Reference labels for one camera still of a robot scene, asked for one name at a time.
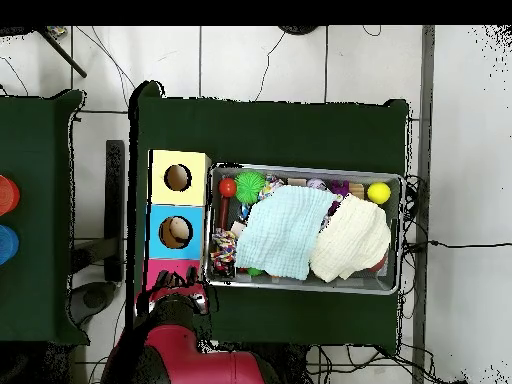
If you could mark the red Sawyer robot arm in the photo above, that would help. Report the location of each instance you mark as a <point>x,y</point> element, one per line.
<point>192,360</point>

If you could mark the wooden box with three holes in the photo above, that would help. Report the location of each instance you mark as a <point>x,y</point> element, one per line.
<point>176,198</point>

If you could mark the clear mesh bin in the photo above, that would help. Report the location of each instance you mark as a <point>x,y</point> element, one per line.
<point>304,284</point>

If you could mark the grey stand foot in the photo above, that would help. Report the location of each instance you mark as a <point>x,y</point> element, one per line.
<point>94,298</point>

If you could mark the black flat panel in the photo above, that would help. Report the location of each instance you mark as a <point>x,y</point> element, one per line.
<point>114,208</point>

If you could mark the orange red ball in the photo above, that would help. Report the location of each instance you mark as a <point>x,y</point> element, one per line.
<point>227,187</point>

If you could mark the light blue waffle cloth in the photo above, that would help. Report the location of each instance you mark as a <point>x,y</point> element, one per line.
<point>280,232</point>

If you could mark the green spiky ball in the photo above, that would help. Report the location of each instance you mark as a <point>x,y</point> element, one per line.
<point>249,187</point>

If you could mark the green cloth on side table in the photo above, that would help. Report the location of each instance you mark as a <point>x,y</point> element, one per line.
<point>36,240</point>

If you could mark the white baseball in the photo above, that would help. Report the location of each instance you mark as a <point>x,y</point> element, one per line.
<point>316,184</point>

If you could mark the blue round disc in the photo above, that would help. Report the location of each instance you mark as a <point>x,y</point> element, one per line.
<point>7,244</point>

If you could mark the cream waffle cloth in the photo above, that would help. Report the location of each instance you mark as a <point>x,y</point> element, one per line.
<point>352,240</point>

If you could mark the dark green tablecloth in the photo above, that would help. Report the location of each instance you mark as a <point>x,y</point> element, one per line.
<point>272,132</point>

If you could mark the purple monster toy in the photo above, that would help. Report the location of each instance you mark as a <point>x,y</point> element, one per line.
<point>339,187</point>

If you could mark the red round disc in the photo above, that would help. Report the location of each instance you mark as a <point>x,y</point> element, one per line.
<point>8,196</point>

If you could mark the yellow ball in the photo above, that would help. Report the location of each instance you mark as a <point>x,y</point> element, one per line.
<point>378,192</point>

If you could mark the black rod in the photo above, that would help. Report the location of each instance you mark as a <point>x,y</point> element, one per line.
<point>64,56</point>

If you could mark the black round object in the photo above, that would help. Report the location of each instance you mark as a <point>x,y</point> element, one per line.
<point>298,29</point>

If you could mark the grey metal rail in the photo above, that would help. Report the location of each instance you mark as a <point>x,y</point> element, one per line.
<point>426,120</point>

